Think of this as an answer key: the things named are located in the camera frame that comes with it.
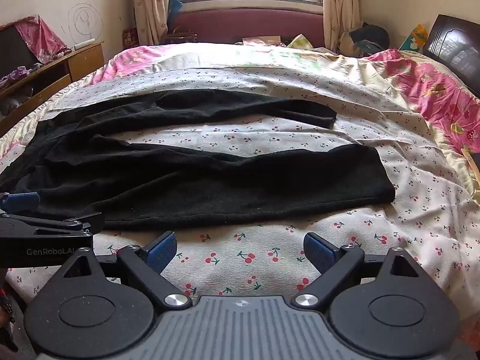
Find pink floral cloth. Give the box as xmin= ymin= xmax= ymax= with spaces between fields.
xmin=0 ymin=14 xmax=73 ymax=65

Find green yellow checked cloth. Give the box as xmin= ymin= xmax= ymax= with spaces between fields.
xmin=287 ymin=34 xmax=316 ymax=50

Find purple cloth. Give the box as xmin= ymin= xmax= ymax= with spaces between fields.
xmin=0 ymin=65 xmax=43 ymax=91

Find pile of clothes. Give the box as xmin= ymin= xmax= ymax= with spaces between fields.
xmin=338 ymin=22 xmax=391 ymax=59

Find wooden cabinet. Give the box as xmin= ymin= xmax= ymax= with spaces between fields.
xmin=0 ymin=41 xmax=106 ymax=136

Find blue plastic bag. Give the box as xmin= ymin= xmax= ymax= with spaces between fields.
xmin=167 ymin=0 xmax=185 ymax=28

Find cherry print bed sheet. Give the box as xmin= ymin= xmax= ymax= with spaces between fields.
xmin=0 ymin=59 xmax=480 ymax=310

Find black pants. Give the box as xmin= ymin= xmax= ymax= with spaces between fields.
xmin=0 ymin=89 xmax=397 ymax=232

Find maroon padded headboard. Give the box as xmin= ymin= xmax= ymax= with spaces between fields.
xmin=169 ymin=7 xmax=325 ymax=48

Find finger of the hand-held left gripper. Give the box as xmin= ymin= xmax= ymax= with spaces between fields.
xmin=0 ymin=192 xmax=41 ymax=215
xmin=0 ymin=212 xmax=105 ymax=238

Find dark wooden bed board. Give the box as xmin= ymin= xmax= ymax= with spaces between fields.
xmin=422 ymin=14 xmax=480 ymax=99

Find beige patterned curtain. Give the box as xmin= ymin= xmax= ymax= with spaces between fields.
xmin=322 ymin=0 xmax=363 ymax=52
xmin=129 ymin=0 xmax=193 ymax=49

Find yellow green cartoon bag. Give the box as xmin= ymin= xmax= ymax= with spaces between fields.
xmin=398 ymin=24 xmax=429 ymax=52

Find dark television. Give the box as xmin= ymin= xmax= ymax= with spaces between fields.
xmin=0 ymin=26 xmax=39 ymax=80

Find brown woven bag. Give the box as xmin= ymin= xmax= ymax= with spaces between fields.
xmin=165 ymin=26 xmax=198 ymax=46

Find pink floral quilt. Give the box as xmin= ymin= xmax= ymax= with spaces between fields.
xmin=0 ymin=41 xmax=480 ymax=199

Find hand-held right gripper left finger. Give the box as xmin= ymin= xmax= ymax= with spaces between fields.
xmin=56 ymin=230 xmax=192 ymax=310

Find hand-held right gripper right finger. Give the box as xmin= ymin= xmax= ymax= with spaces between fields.
xmin=290 ymin=232 xmax=425 ymax=310

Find wooden stick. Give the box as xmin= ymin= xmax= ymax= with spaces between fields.
xmin=463 ymin=148 xmax=480 ymax=196

